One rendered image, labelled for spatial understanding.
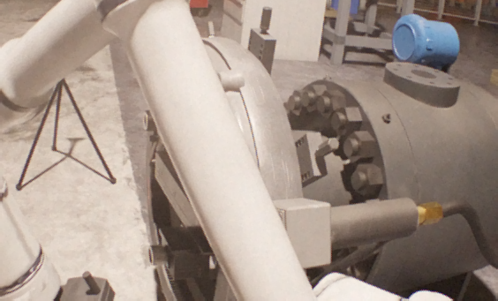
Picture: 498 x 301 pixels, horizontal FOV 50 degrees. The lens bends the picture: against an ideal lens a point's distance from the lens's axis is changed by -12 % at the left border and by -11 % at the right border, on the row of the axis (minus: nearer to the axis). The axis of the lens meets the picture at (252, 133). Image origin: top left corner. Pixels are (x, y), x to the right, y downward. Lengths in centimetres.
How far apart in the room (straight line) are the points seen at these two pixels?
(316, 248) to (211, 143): 37
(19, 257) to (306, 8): 481
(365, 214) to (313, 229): 12
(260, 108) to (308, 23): 421
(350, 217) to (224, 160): 41
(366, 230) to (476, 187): 49
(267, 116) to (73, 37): 38
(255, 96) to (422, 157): 44
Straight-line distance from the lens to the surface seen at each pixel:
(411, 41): 173
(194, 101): 64
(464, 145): 144
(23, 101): 115
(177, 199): 129
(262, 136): 104
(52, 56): 102
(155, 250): 120
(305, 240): 94
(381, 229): 104
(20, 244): 54
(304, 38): 528
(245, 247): 65
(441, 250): 143
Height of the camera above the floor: 126
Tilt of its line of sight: 21 degrees down
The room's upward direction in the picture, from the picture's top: 7 degrees clockwise
